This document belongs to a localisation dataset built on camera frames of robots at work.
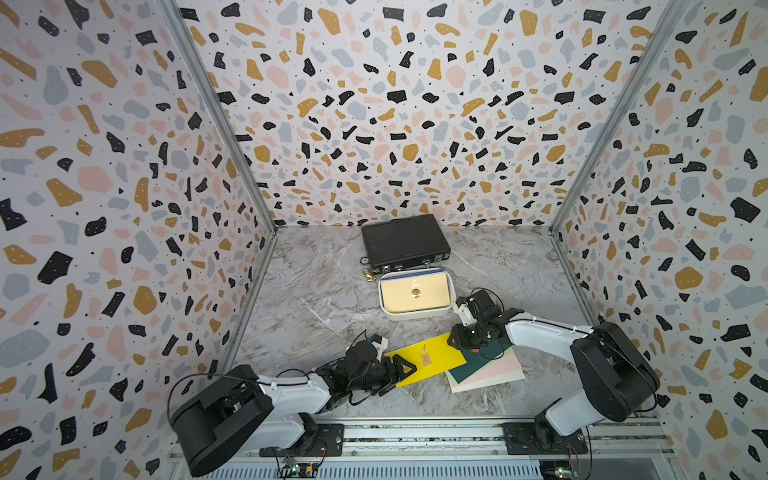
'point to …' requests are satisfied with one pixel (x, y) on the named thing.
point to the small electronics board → (299, 470)
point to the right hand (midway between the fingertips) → (451, 341)
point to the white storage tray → (422, 314)
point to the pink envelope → (507, 363)
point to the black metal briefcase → (404, 241)
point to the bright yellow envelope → (430, 357)
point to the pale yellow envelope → (413, 293)
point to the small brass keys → (369, 274)
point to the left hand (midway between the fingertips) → (414, 377)
